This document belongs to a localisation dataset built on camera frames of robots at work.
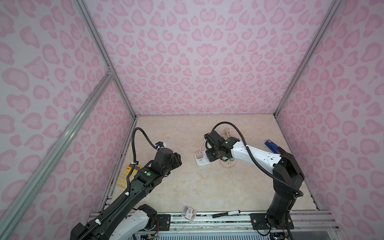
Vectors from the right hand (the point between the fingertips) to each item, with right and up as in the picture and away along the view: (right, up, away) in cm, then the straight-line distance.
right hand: (208, 154), depth 86 cm
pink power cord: (+14, +11, +18) cm, 25 cm away
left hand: (-15, 0, -8) cm, 17 cm away
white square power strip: (-3, -5, +5) cm, 8 cm away
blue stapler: (+44, +2, +11) cm, 46 cm away
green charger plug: (+8, +2, -23) cm, 25 cm away
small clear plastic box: (-11, -27, -11) cm, 32 cm away
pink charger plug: (-5, -1, +4) cm, 7 cm away
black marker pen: (+13, -28, -11) cm, 32 cm away
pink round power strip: (+12, -6, +4) cm, 15 cm away
